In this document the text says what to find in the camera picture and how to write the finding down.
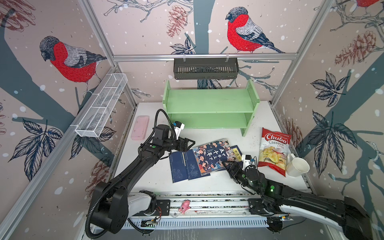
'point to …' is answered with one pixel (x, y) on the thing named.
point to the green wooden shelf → (212, 108)
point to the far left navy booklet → (178, 166)
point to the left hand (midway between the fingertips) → (189, 141)
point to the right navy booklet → (234, 154)
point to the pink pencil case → (140, 128)
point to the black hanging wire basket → (202, 68)
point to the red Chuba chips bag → (273, 150)
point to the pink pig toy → (185, 206)
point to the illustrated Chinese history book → (209, 157)
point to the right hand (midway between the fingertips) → (222, 168)
